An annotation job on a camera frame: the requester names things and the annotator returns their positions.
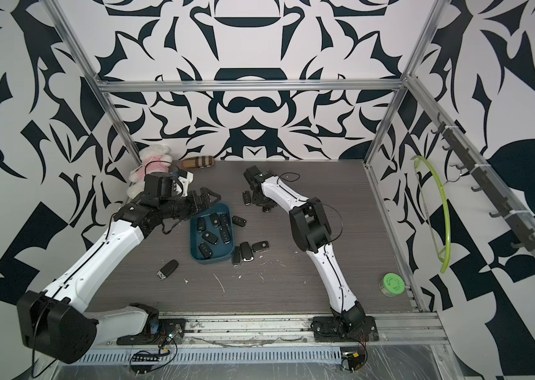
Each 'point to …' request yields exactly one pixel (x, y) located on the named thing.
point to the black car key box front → (205, 249)
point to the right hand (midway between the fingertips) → (264, 198)
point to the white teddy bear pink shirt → (153, 158)
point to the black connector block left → (143, 369)
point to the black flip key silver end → (237, 256)
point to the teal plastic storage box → (221, 252)
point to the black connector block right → (354, 359)
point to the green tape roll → (392, 284)
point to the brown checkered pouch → (202, 161)
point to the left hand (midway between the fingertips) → (211, 197)
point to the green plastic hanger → (444, 263)
